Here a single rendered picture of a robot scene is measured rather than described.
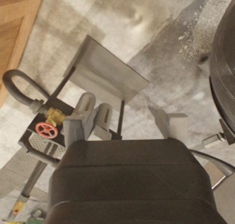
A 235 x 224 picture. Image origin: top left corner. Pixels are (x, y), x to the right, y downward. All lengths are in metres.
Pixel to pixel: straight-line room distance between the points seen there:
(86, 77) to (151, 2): 0.50
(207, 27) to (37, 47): 0.85
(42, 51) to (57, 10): 0.24
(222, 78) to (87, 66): 0.75
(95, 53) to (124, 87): 0.25
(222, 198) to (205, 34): 0.76
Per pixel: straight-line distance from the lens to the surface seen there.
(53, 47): 1.01
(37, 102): 0.63
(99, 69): 0.96
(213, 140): 0.46
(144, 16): 0.87
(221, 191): 0.29
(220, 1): 0.92
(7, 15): 0.73
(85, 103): 0.70
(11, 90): 0.66
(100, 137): 0.63
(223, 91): 0.34
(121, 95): 1.03
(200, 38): 0.93
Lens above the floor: 0.85
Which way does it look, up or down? 51 degrees down
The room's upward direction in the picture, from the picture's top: 170 degrees counter-clockwise
